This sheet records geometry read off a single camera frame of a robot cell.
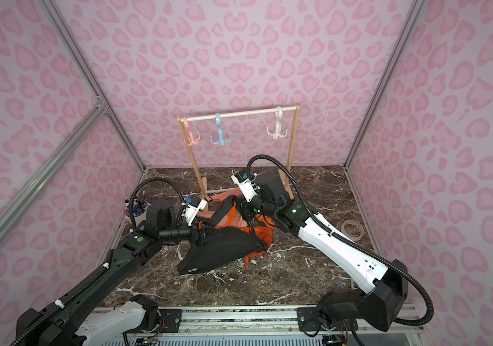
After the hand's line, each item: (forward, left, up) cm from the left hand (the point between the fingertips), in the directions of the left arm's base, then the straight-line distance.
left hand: (218, 228), depth 72 cm
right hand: (+7, -6, +6) cm, 11 cm away
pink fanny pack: (+27, +4, -19) cm, 33 cm away
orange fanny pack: (+15, -16, -25) cm, 33 cm away
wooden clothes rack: (+33, +13, -16) cm, 39 cm away
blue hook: (+30, 0, +12) cm, 32 cm away
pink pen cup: (+15, +35, -9) cm, 39 cm away
